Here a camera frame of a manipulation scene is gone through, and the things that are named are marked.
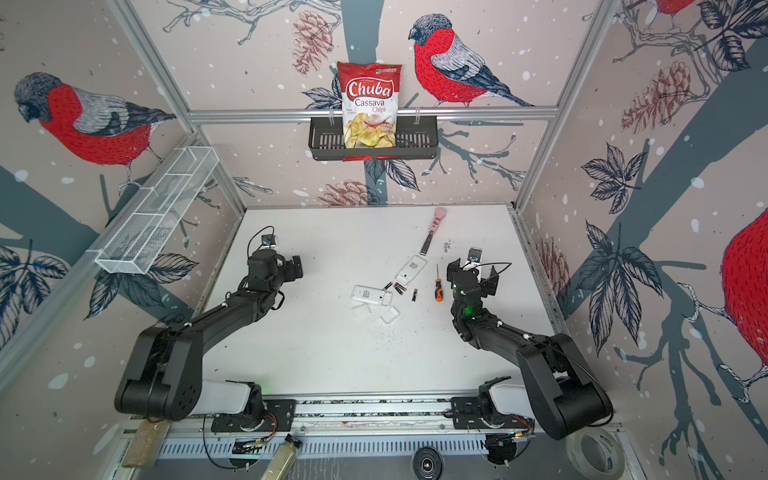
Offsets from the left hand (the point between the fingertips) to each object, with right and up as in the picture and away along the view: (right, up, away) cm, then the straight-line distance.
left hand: (282, 257), depth 90 cm
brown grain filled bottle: (-22, -41, -23) cm, 52 cm away
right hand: (+58, -2, -4) cm, 58 cm away
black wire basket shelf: (+42, +38, +4) cm, 57 cm away
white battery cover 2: (+25, -17, +2) cm, 30 cm away
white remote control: (+41, -5, +10) cm, 42 cm away
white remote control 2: (+28, -13, +5) cm, 31 cm away
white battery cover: (+34, -18, +2) cm, 38 cm away
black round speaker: (+41, -39, -32) cm, 65 cm away
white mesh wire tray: (-29, +11, -14) cm, 34 cm away
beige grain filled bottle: (+10, -43, -25) cm, 50 cm away
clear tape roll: (+83, -45, -21) cm, 97 cm away
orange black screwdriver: (+49, -11, +4) cm, 51 cm away
